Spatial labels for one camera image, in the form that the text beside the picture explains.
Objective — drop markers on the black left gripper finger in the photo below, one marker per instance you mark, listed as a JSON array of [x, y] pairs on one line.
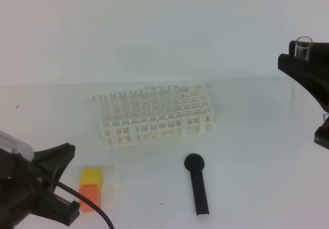
[[53, 162]]

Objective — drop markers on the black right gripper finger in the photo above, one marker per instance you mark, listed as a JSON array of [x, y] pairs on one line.
[[50, 206], [316, 52], [312, 74]]

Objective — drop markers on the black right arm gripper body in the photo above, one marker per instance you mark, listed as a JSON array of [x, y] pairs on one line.
[[321, 136]]

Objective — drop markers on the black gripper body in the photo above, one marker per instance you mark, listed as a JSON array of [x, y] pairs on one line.
[[19, 194]]

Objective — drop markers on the clear glass test tube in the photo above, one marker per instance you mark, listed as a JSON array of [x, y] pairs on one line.
[[297, 91]]

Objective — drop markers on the clear test tube in rack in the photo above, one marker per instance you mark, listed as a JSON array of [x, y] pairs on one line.
[[127, 95], [108, 100], [117, 96], [98, 99], [139, 101]]

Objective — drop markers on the white test tube rack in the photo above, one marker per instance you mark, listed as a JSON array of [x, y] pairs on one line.
[[169, 111]]

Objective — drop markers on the orange cube block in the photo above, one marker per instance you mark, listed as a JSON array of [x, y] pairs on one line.
[[93, 193]]

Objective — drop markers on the yellow cube block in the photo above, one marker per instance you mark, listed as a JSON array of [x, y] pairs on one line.
[[92, 176]]

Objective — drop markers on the black scoop tool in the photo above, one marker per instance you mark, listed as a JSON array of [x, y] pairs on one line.
[[195, 164]]

